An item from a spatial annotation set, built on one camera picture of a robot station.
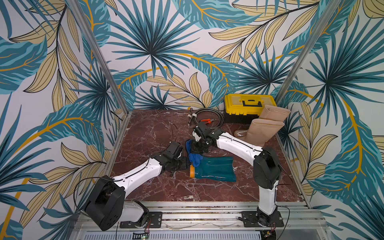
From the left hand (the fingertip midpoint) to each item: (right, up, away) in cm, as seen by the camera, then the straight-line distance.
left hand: (186, 167), depth 83 cm
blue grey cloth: (+5, +10, -6) cm, 13 cm away
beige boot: (+42, +20, +2) cm, 47 cm away
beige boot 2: (+49, +31, +2) cm, 58 cm away
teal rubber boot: (+21, -3, +10) cm, 24 cm away
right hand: (+2, +9, +4) cm, 10 cm away
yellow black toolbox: (+38, +35, +19) cm, 55 cm away
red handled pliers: (+16, +27, +30) cm, 43 cm away
